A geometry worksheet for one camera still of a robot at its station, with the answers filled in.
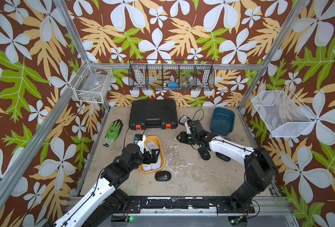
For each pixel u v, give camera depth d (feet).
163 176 2.69
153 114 3.54
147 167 2.80
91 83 2.79
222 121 4.59
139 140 2.10
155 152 2.17
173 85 3.10
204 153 2.97
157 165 2.80
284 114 2.57
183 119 3.64
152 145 3.11
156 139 3.08
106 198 1.59
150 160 2.13
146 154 2.09
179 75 3.00
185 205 2.46
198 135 2.26
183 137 2.57
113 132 3.35
